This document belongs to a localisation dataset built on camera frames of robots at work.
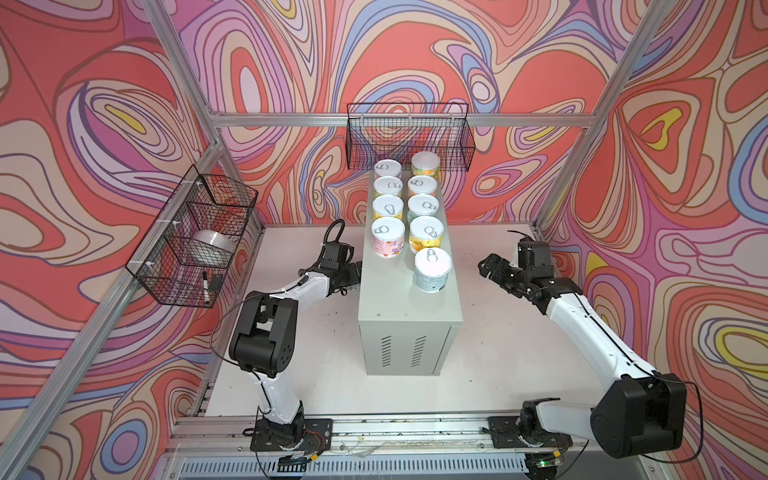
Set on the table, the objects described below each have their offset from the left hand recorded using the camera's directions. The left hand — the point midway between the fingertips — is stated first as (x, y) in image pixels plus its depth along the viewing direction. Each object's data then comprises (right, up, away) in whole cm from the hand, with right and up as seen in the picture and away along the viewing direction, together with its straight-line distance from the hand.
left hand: (357, 271), depth 98 cm
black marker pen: (-34, -2, -26) cm, 43 cm away
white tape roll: (-33, +9, -25) cm, 42 cm away
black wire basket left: (-39, +6, -26) cm, 47 cm away
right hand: (+40, 0, -14) cm, 42 cm away
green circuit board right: (+48, -44, -27) cm, 70 cm away
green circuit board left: (-13, -46, -26) cm, 54 cm away
